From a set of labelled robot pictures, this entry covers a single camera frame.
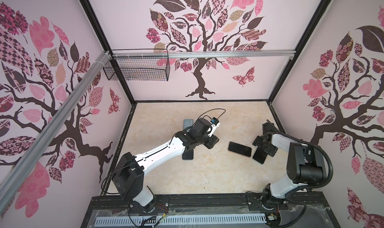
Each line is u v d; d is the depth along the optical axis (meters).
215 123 0.68
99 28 0.78
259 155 0.90
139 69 1.22
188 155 0.90
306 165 0.46
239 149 0.97
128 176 0.42
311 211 0.71
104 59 0.82
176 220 0.70
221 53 0.95
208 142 0.70
